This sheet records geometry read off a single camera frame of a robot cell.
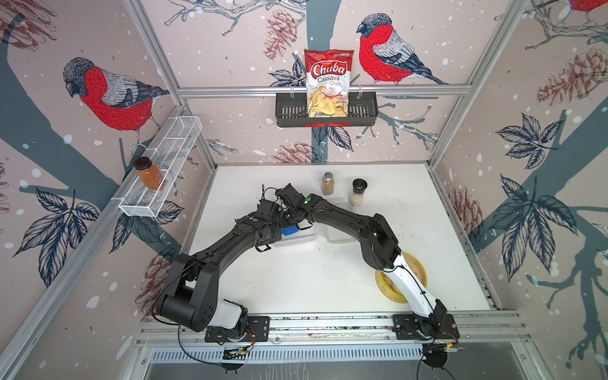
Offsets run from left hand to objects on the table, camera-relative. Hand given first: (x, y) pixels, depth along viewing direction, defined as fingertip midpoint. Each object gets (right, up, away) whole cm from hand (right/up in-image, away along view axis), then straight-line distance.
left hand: (278, 230), depth 90 cm
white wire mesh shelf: (-38, +33, -4) cm, 51 cm away
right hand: (-1, +3, +4) cm, 5 cm away
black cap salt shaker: (+33, +12, +12) cm, 37 cm away
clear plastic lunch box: (+13, -3, +1) cm, 14 cm away
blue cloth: (+4, 0, 0) cm, 4 cm away
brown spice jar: (+20, +19, +14) cm, 31 cm away
